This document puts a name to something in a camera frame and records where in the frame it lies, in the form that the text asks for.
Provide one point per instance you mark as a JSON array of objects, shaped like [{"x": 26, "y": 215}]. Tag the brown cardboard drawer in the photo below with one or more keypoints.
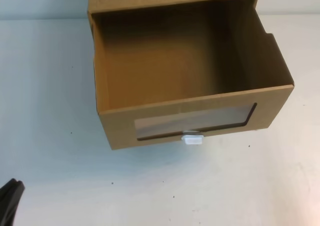
[{"x": 206, "y": 66}]

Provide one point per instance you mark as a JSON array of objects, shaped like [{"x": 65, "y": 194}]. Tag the white drawer handle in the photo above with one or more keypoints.
[{"x": 192, "y": 137}]

